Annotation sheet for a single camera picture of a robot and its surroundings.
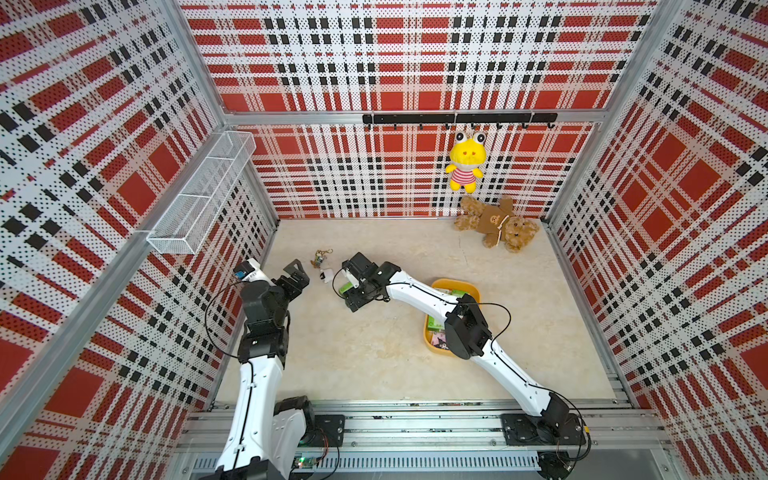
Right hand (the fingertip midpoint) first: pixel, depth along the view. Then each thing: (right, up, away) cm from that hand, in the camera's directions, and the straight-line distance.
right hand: (360, 296), depth 97 cm
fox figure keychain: (-17, +12, +12) cm, 24 cm away
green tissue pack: (+32, +1, -3) cm, 32 cm away
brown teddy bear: (+50, +25, +14) cm, 57 cm away
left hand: (-15, +10, -18) cm, 26 cm away
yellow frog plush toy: (+34, +45, -6) cm, 57 cm away
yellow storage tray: (+37, +1, -2) cm, 37 cm away
